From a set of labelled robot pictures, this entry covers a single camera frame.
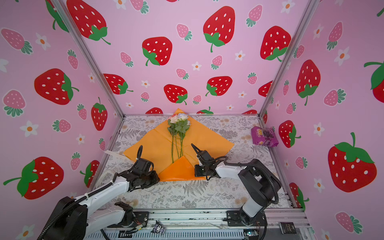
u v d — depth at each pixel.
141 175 0.67
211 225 0.73
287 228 0.70
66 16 0.70
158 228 0.69
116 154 0.99
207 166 0.70
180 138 1.05
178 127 1.08
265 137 1.01
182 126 1.07
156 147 1.03
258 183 0.46
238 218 0.73
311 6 0.69
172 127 1.11
